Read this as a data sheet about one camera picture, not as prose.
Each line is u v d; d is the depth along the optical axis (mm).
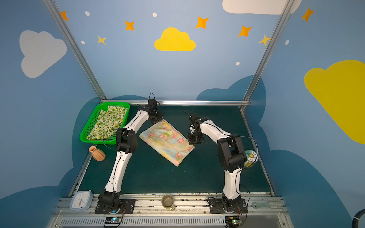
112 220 708
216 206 745
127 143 706
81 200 734
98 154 848
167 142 984
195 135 812
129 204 749
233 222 714
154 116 974
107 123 1050
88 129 981
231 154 520
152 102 934
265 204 763
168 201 754
